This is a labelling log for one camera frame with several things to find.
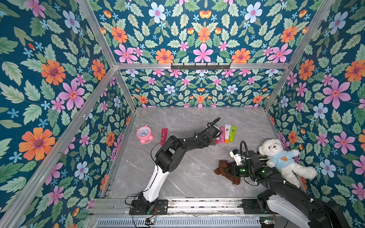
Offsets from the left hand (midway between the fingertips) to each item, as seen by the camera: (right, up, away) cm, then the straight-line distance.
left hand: (213, 137), depth 100 cm
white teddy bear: (+39, -12, -18) cm, 44 cm away
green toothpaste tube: (+15, +4, +4) cm, 16 cm away
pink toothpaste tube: (+7, +2, +1) cm, 7 cm away
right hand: (+4, -15, -19) cm, 25 cm away
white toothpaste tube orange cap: (+11, +5, +5) cm, 13 cm away
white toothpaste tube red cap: (+3, -1, -2) cm, 3 cm away
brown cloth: (+3, -14, -18) cm, 23 cm away
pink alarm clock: (-50, +3, +1) cm, 51 cm away
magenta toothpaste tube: (-36, 0, +4) cm, 37 cm away
